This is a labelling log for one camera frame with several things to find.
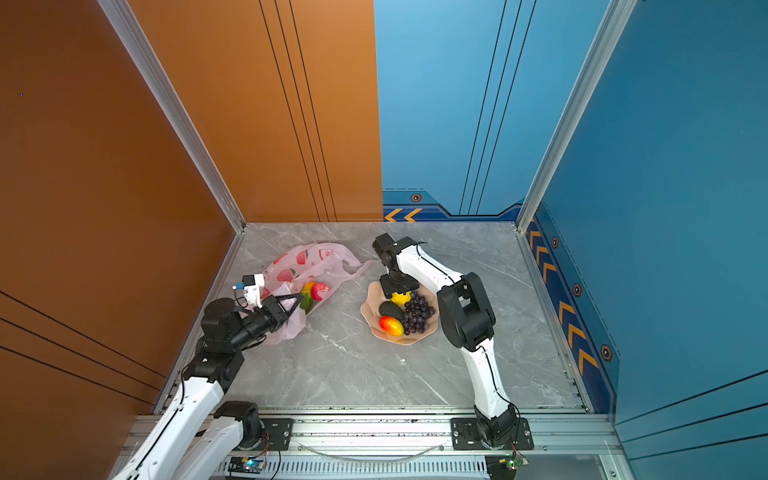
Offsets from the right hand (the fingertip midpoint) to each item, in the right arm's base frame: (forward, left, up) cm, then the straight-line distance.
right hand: (396, 292), depth 96 cm
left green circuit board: (-45, +36, -5) cm, 58 cm away
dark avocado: (-6, +2, 0) cm, 7 cm away
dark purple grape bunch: (-9, -6, +2) cm, 11 cm away
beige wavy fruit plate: (-7, +8, 0) cm, 11 cm away
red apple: (0, +25, +3) cm, 25 cm away
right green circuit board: (-45, -27, -4) cm, 53 cm away
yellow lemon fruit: (-4, -1, +3) cm, 5 cm away
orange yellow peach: (-13, +2, +2) cm, 13 cm away
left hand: (-12, +23, +18) cm, 32 cm away
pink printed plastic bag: (+8, +26, +6) cm, 28 cm away
